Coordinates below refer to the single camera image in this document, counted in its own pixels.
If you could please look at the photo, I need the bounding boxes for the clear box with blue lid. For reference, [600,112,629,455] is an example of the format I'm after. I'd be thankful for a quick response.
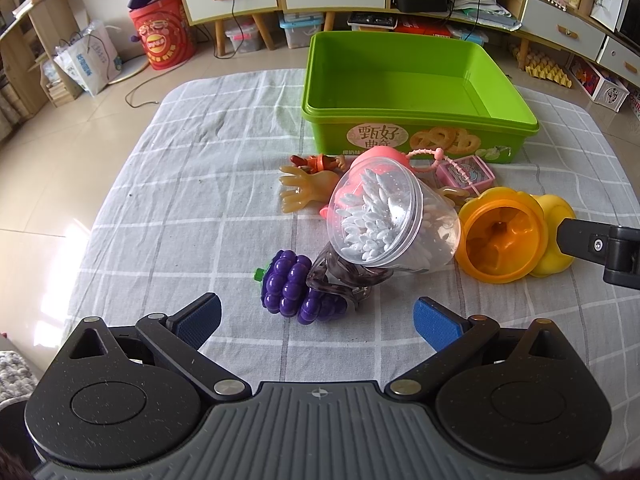
[279,12,324,49]

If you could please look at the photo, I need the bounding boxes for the pink pig toy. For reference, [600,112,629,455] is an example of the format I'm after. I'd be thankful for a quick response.
[320,146,414,221]

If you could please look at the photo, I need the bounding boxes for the green plastic storage bin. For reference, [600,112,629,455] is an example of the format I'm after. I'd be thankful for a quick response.
[302,32,539,164]

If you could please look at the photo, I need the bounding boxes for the red printed bucket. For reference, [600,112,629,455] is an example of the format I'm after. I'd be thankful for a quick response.
[129,0,196,70]

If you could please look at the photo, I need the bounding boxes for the black cable on floor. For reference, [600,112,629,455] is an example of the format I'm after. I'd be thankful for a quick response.
[124,66,174,110]

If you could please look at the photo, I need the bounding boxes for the white blue shopping bag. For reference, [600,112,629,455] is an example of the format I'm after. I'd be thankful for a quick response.
[53,21,122,96]

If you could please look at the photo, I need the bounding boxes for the pink small toy box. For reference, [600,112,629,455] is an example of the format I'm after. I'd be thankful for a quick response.
[436,155,496,195]

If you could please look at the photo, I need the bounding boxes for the purple toy grapes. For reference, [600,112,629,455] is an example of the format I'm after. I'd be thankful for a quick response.
[254,250,347,325]

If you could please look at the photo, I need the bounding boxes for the amber rubber hand toy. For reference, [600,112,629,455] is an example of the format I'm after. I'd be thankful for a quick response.
[279,166,340,214]

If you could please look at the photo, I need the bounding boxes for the white red toy box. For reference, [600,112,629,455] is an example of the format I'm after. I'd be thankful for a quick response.
[568,55,629,113]

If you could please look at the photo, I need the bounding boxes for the orange plastic juicer cup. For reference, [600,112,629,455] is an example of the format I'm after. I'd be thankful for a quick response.
[456,186,548,284]

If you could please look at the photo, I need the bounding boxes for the orange brown toy figure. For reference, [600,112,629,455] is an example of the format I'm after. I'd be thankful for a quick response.
[290,154,347,174]

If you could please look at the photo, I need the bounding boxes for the dark plastic wrapper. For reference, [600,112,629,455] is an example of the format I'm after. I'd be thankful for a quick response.
[306,243,394,311]

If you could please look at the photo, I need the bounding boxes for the white microwave oven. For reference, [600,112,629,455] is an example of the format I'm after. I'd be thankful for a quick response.
[590,0,639,48]

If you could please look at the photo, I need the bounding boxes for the grey checked table cloth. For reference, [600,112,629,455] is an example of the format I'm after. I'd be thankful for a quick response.
[67,70,639,469]

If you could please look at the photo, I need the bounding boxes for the clear cotton swab jar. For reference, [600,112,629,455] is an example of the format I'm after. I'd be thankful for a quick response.
[326,174,461,273]

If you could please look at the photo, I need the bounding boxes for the yellow plastic bowl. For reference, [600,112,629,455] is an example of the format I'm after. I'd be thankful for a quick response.
[530,194,576,278]

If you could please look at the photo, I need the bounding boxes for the red cardboard box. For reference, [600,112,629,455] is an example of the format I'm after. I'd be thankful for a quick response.
[395,15,452,38]

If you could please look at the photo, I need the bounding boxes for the yellow egg tray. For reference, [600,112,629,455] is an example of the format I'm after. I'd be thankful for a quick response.
[508,44,573,89]

